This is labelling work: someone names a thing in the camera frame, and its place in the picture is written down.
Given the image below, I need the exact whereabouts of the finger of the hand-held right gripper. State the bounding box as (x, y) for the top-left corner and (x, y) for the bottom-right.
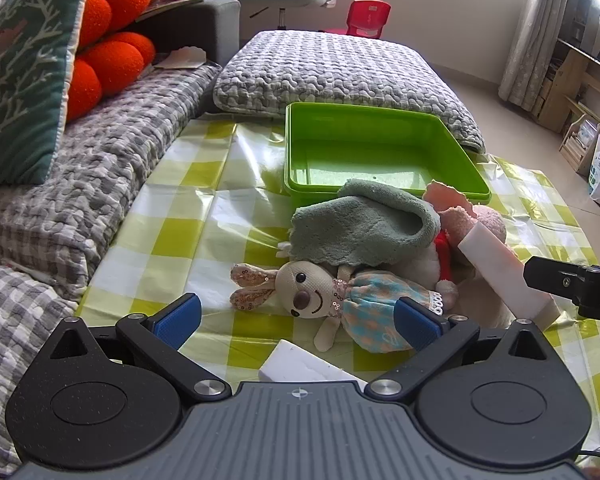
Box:
(523, 256), (600, 321)

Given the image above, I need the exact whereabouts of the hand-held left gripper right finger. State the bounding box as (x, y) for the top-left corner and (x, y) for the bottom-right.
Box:
(365, 296), (561, 403)

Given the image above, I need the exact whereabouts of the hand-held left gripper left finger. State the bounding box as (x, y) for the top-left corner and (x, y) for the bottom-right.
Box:
(27, 294), (232, 403)

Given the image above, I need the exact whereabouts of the long white foam block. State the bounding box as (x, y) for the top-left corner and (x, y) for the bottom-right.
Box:
(457, 223), (561, 328)

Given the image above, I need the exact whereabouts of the red white santa hat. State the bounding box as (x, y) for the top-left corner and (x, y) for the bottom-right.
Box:
(380, 230), (462, 311)

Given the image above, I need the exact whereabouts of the pink plush toy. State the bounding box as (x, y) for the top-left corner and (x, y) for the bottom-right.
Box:
(424, 180), (508, 256)

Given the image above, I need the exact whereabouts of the green fleece towel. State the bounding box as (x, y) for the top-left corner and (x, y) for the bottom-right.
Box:
(287, 178), (442, 267)

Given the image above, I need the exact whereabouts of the bunny doll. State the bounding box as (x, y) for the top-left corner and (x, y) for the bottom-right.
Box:
(229, 259), (448, 353)

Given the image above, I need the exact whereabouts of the green plastic bin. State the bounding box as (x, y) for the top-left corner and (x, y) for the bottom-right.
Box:
(284, 102), (492, 209)

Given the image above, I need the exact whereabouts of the yellow checked plastic tablecloth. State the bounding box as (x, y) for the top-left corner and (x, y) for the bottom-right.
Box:
(75, 112), (600, 461)

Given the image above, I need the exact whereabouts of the grey sofa with quilted cover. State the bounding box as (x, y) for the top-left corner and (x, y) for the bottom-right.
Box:
(0, 0), (242, 476)

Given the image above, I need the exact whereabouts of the wooden shelf unit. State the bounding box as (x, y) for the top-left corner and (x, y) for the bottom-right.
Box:
(532, 10), (600, 176)

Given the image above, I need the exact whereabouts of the patterned beige curtain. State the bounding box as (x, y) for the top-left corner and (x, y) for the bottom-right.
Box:
(497, 0), (578, 108)

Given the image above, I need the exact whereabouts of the white paper sheet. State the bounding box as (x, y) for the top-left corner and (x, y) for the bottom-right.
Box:
(153, 46), (207, 70)

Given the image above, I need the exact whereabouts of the grey quilted cushion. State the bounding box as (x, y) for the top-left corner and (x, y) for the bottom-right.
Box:
(212, 30), (487, 155)

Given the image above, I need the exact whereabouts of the orange plush pillow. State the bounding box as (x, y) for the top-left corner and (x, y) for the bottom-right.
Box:
(65, 0), (157, 123)

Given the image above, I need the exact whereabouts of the teal branch print pillow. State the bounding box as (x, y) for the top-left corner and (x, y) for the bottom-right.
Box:
(0, 0), (92, 191)

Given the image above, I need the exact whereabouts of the red plastic chair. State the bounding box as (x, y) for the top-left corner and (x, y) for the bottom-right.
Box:
(325, 0), (392, 41)

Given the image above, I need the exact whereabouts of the dark book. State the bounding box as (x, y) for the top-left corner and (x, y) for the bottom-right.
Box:
(135, 0), (207, 23)

